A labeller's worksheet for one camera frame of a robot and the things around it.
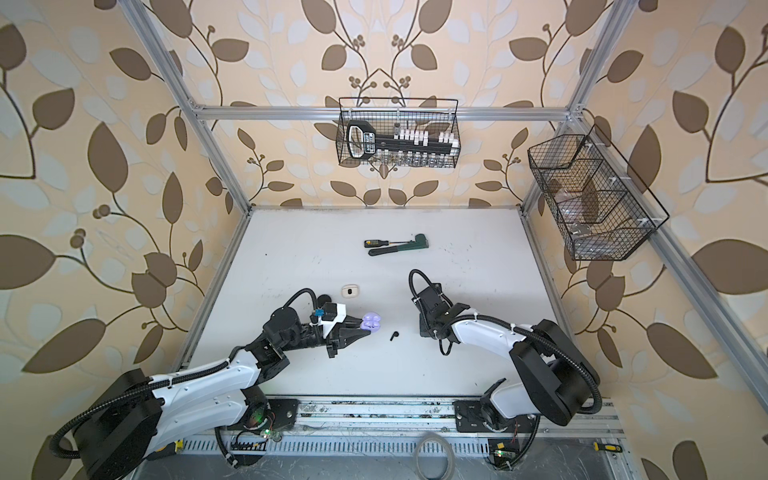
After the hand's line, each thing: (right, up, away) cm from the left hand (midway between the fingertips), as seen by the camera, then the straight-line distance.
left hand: (369, 327), depth 70 cm
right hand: (+17, -6, +20) cm, 27 cm away
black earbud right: (+6, -8, +18) cm, 21 cm away
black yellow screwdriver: (-1, +19, +38) cm, 43 cm away
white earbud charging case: (-8, +4, +26) cm, 28 cm away
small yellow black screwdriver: (+56, -28, 0) cm, 63 cm away
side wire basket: (+58, +28, +3) cm, 64 cm away
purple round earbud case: (0, +1, +1) cm, 1 cm away
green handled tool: (+15, +20, +39) cm, 46 cm away
